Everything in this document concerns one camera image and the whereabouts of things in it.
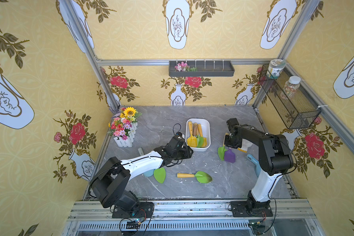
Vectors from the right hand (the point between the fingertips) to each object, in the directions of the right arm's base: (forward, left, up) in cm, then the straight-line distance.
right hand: (232, 144), depth 99 cm
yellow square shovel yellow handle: (-1, +19, +3) cm, 19 cm away
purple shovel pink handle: (-9, +4, +1) cm, 10 cm away
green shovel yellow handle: (-23, +46, +1) cm, 51 cm away
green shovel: (-23, +22, +2) cm, 32 cm away
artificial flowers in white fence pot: (0, +70, +17) cm, 72 cm away
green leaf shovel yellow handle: (+1, +21, +2) cm, 21 cm away
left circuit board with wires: (-47, +55, 0) cm, 72 cm away
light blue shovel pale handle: (-23, +53, +1) cm, 58 cm away
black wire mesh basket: (+5, -30, +27) cm, 41 cm away
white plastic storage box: (+12, +17, +4) cm, 21 cm away
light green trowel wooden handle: (+7, +25, +2) cm, 26 cm away
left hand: (-10, +31, +9) cm, 34 cm away
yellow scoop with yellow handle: (0, +27, +3) cm, 28 cm away
